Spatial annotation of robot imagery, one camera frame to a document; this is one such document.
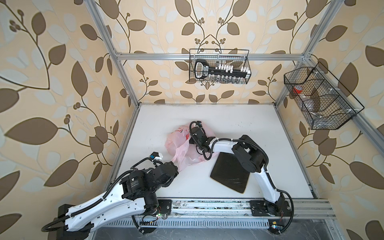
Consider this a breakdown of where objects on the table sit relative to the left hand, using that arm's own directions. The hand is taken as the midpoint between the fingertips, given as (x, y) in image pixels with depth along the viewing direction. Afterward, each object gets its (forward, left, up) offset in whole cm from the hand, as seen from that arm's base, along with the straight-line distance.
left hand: (182, 168), depth 70 cm
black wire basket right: (+29, -69, +18) cm, 77 cm away
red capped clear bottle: (+46, -66, +12) cm, 81 cm away
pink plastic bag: (+25, -13, -4) cm, 28 cm away
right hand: (+28, -1, -15) cm, 32 cm away
